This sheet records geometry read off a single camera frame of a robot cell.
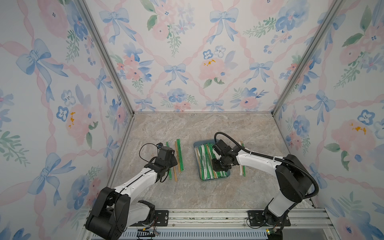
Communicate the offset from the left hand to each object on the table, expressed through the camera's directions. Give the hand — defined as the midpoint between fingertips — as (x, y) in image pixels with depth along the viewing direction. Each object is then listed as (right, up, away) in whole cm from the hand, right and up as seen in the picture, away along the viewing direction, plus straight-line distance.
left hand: (174, 157), depth 90 cm
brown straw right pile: (+1, -11, -2) cm, 12 cm away
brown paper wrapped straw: (+3, -7, +1) cm, 7 cm away
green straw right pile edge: (+31, +2, -31) cm, 44 cm away
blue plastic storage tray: (+21, -10, -2) cm, 23 cm away
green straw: (+21, 0, +6) cm, 22 cm away
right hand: (+24, -6, -1) cm, 25 cm away
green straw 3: (-2, -9, 0) cm, 9 cm away
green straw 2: (+16, -4, +2) cm, 17 cm away
